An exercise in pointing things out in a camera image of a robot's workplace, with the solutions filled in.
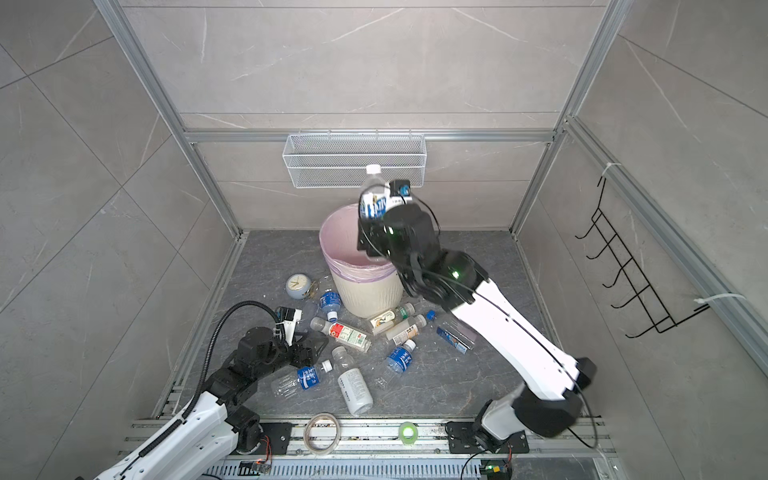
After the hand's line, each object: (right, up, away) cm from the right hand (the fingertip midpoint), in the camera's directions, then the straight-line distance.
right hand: (375, 219), depth 62 cm
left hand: (-17, -29, +18) cm, 38 cm away
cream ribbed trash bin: (-4, -17, +18) cm, 25 cm away
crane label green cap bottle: (+2, -27, +27) cm, 38 cm away
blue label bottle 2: (+24, -32, +27) cm, 49 cm away
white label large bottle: (-6, -41, +14) cm, 44 cm away
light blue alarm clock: (-28, -18, +36) cm, 49 cm away
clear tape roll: (-18, -52, +11) cm, 56 cm away
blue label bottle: (-16, -22, +30) cm, 41 cm away
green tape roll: (+6, -55, +12) cm, 56 cm away
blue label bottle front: (-23, -41, +15) cm, 50 cm away
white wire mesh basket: (-15, +25, +39) cm, 48 cm away
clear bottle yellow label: (+8, -30, +25) cm, 40 cm away
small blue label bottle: (+5, -37, +18) cm, 41 cm away
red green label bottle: (-11, -31, +23) cm, 40 cm away
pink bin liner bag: (-13, -3, +29) cm, 32 cm away
